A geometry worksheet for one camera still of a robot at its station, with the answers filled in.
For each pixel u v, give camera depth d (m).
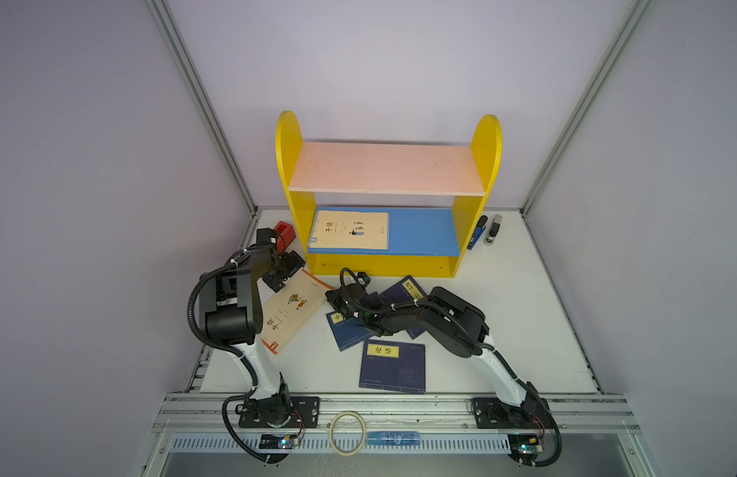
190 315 0.45
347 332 0.89
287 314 0.92
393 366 0.81
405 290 0.97
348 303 0.76
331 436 0.71
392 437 0.69
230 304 0.52
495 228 1.09
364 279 0.91
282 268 0.86
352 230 0.95
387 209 1.03
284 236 1.05
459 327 0.52
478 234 1.11
